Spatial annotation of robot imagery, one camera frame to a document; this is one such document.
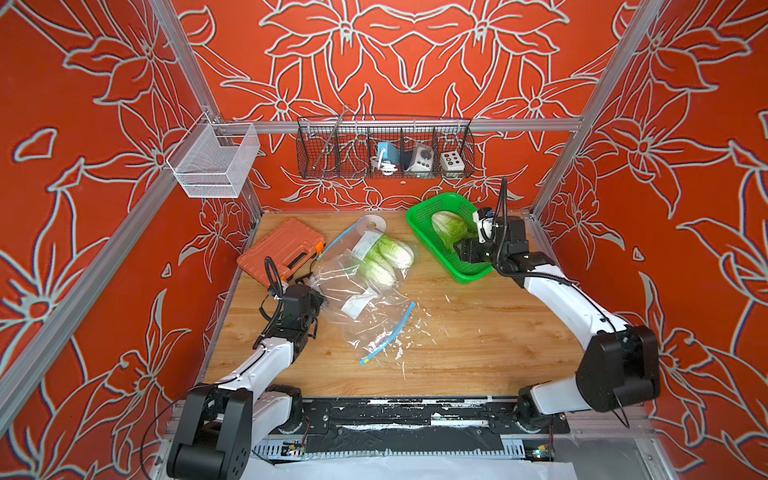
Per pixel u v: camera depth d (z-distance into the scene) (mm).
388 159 854
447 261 928
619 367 414
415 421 743
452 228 1030
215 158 939
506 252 645
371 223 1139
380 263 948
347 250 922
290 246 1028
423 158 905
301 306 675
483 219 764
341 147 1005
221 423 415
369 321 830
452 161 948
